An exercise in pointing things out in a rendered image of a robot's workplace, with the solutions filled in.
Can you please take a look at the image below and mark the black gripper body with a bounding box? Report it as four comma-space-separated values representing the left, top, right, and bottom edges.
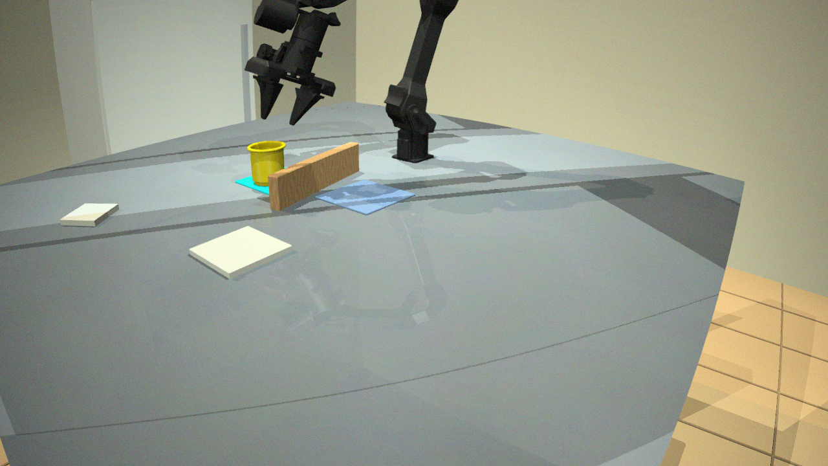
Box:
245, 37, 336, 97

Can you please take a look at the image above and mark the yellow cup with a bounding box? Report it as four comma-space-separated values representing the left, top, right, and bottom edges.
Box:
248, 140, 286, 186

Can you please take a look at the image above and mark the cream flat rectangular block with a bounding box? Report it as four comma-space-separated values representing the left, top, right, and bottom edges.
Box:
60, 203, 119, 227

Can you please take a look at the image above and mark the cream flat rectangular slab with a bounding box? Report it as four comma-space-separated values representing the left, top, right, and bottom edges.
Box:
189, 227, 292, 280

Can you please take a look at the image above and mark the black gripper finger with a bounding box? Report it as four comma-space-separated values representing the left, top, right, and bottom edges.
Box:
289, 88, 324, 126
253, 75, 284, 120

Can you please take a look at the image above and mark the brown wooden plank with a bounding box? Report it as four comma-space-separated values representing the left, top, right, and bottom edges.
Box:
268, 142, 359, 211

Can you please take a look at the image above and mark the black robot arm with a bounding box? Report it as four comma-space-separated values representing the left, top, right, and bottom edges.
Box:
254, 0, 458, 163

